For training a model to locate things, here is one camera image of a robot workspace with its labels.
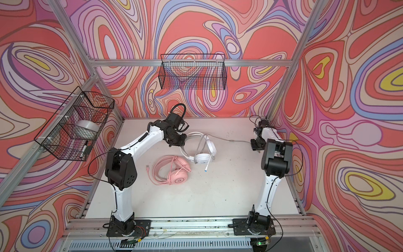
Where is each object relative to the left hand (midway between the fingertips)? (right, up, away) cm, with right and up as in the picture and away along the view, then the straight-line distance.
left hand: (186, 142), depth 91 cm
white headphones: (+11, -4, -2) cm, 12 cm away
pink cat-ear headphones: (-11, -17, +2) cm, 20 cm away
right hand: (+47, -6, +10) cm, 48 cm away
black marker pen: (-46, -2, -19) cm, 50 cm away
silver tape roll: (-43, +7, -21) cm, 49 cm away
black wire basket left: (-54, +4, -24) cm, 59 cm away
